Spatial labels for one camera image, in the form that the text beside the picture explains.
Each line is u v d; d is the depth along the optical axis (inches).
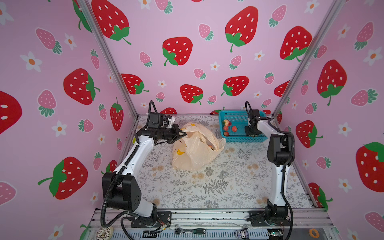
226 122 43.6
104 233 27.1
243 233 26.7
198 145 31.5
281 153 24.0
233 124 45.1
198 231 27.7
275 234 27.6
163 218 29.5
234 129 43.0
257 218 28.9
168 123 28.2
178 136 28.7
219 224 28.8
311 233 27.4
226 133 42.2
